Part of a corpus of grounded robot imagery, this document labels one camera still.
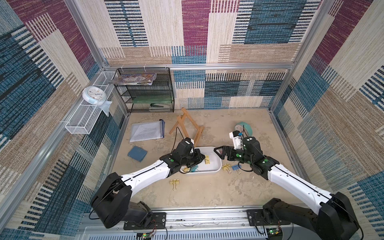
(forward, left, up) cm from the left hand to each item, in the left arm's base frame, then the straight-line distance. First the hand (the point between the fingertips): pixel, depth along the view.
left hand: (200, 156), depth 91 cm
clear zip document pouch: (+23, +36, -3) cm, 43 cm away
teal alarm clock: (+14, -30, +7) cm, 34 cm away
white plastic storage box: (-2, -9, -4) cm, 10 cm away
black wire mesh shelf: (+47, +26, +17) cm, 56 cm away
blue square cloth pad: (+4, +40, -3) cm, 40 cm away
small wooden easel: (+19, +9, +18) cm, 28 cm away
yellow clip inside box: (-6, -3, +6) cm, 9 cm away
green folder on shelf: (+35, +31, +15) cm, 49 cm away
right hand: (-2, -4, +5) cm, 7 cm away
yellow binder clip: (-6, -15, -3) cm, 16 cm away
